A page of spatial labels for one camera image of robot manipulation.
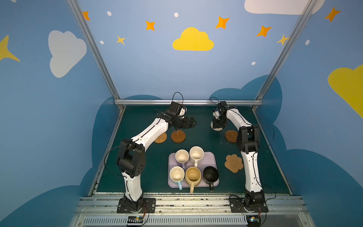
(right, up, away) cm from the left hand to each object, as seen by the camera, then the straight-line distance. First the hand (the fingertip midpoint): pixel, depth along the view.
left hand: (190, 123), depth 88 cm
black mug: (+12, -31, -4) cm, 34 cm away
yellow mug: (+1, -32, -6) cm, 33 cm away
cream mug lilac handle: (-5, -22, +2) cm, 22 cm away
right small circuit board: (+33, -52, -15) cm, 63 cm away
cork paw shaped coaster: (+29, -26, +3) cm, 39 cm away
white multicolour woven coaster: (+22, -5, +19) cm, 30 cm away
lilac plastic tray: (+13, -24, +4) cm, 28 cm away
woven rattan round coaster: (-21, -12, +13) cm, 27 cm away
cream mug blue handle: (-8, -31, -4) cm, 32 cm away
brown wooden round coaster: (-8, -10, +14) cm, 19 cm away
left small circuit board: (-30, -51, -15) cm, 61 cm away
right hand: (+21, -2, +19) cm, 29 cm away
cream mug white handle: (+4, -21, +5) cm, 22 cm away
